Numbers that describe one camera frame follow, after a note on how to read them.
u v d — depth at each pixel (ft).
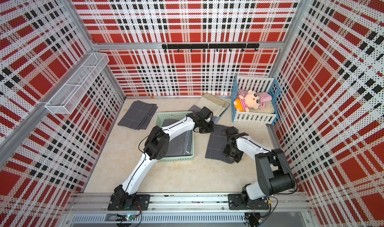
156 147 2.06
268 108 3.33
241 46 2.90
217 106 3.76
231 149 2.37
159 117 3.40
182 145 2.98
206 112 2.73
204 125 2.84
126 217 2.27
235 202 2.36
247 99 3.19
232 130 2.52
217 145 3.10
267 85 3.65
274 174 1.43
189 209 2.40
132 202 2.29
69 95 2.35
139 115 3.56
